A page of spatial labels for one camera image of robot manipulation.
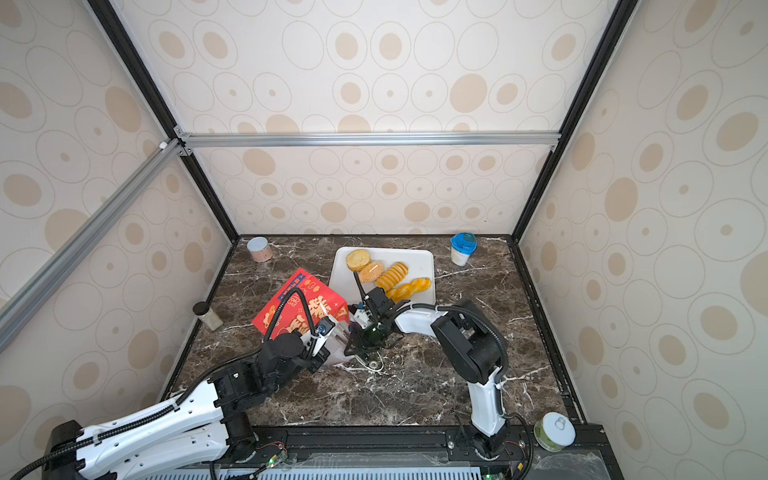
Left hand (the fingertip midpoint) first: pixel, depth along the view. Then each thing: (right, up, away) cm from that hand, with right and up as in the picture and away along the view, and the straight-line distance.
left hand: (336, 331), depth 74 cm
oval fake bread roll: (+7, +13, +29) cm, 32 cm away
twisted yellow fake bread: (+18, +7, +26) cm, 32 cm away
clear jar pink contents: (-35, +22, +35) cm, 54 cm away
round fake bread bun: (+2, +18, +32) cm, 37 cm away
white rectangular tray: (+24, +17, +36) cm, 47 cm away
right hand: (+2, -10, +14) cm, 17 cm away
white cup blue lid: (+39, +23, +31) cm, 55 cm away
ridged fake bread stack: (+14, +12, +29) cm, 35 cm away
